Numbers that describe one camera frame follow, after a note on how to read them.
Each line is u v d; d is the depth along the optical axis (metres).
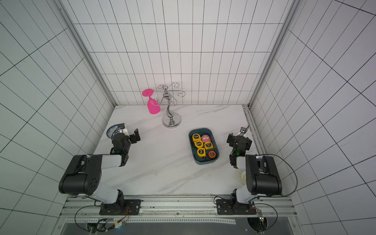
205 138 0.98
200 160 0.87
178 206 0.74
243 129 0.80
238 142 0.71
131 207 0.73
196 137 0.97
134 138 0.84
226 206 0.73
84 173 0.46
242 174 0.83
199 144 0.94
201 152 0.90
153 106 0.99
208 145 0.93
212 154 0.88
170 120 1.10
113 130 1.00
